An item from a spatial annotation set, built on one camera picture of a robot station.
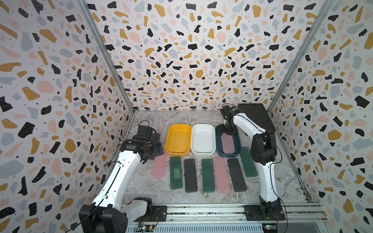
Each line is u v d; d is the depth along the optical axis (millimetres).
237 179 853
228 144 948
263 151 596
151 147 698
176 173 868
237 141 997
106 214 366
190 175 856
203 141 1003
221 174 870
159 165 919
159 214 735
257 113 1171
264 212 663
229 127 850
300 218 732
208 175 855
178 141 1012
